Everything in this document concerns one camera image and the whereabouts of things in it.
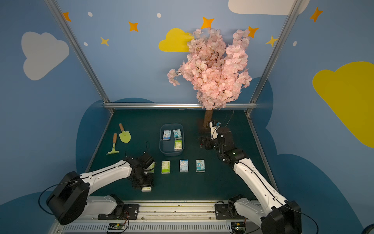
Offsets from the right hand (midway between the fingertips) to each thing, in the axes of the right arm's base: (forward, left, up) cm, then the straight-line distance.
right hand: (207, 135), depth 80 cm
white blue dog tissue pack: (+12, +28, -20) cm, 36 cm away
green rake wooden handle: (+5, +64, -20) cm, 67 cm away
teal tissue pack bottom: (+13, +20, -19) cm, 31 cm away
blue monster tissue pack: (-10, +3, -20) cm, 22 cm away
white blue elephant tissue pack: (-10, +13, -19) cm, 26 cm away
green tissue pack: (+4, +19, -19) cm, 27 cm away
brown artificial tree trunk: (+23, -2, -11) cm, 25 cm away
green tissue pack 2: (-12, +24, -19) cm, 33 cm away
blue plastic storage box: (+7, +23, -20) cm, 31 cm away
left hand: (-22, +32, -21) cm, 44 cm away
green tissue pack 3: (-26, +32, -19) cm, 45 cm away
